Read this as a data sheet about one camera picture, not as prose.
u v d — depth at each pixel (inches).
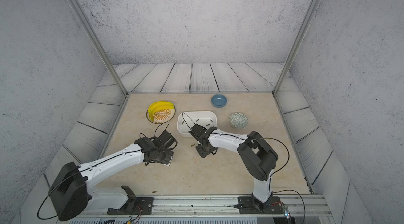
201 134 26.5
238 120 40.8
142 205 28.6
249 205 28.7
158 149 23.7
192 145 36.8
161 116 42.4
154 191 30.6
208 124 40.0
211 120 41.1
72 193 15.4
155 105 42.2
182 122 40.9
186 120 41.3
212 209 28.6
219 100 44.5
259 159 18.6
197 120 41.3
